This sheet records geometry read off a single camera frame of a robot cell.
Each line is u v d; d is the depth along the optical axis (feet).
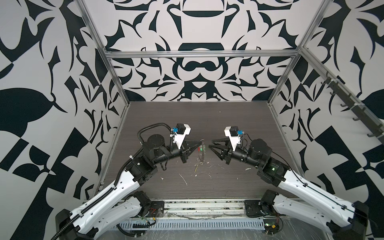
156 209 2.41
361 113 1.80
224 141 2.07
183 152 1.77
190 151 1.95
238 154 1.91
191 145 1.86
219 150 1.95
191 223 2.34
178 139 1.79
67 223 1.26
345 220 1.32
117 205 1.81
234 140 1.85
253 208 2.43
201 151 2.18
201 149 2.17
